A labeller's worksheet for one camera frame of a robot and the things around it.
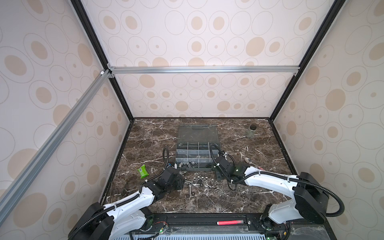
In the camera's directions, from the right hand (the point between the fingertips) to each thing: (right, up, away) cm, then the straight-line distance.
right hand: (219, 170), depth 86 cm
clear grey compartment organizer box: (-13, +13, +12) cm, 21 cm away
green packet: (-45, -2, +3) cm, 46 cm away
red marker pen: (-1, -23, -12) cm, 26 cm away
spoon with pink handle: (+19, +4, +8) cm, 21 cm away
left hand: (-19, -5, -2) cm, 19 cm away
